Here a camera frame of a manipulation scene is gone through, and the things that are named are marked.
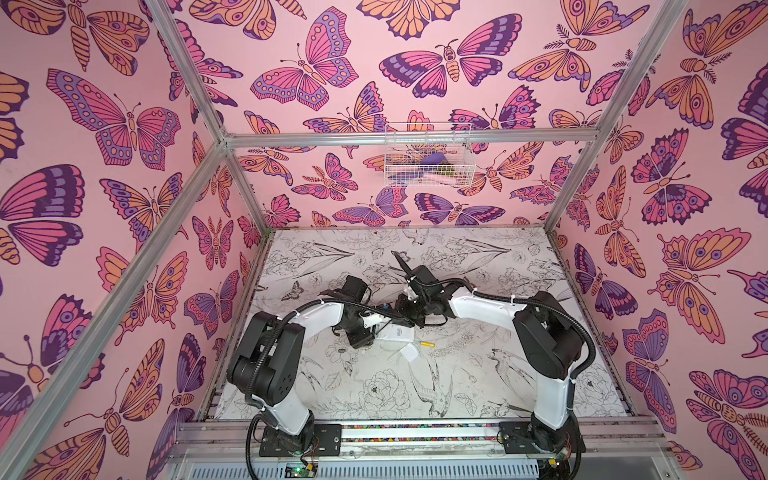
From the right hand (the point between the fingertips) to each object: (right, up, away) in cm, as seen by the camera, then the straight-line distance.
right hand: (387, 315), depth 88 cm
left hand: (-6, -5, +4) cm, 9 cm away
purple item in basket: (+15, +49, +7) cm, 52 cm away
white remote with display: (+3, -6, +3) cm, 7 cm away
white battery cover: (+7, -11, +1) cm, 13 cm away
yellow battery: (+12, -9, +2) cm, 15 cm away
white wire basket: (+13, +46, +6) cm, 49 cm away
